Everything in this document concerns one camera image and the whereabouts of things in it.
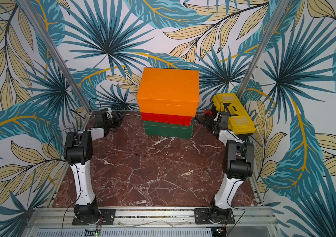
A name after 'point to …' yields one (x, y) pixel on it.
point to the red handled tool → (208, 111)
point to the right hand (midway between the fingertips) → (204, 119)
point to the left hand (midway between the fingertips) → (128, 115)
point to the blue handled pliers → (202, 121)
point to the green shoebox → (163, 130)
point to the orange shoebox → (169, 92)
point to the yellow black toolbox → (239, 121)
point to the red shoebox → (166, 119)
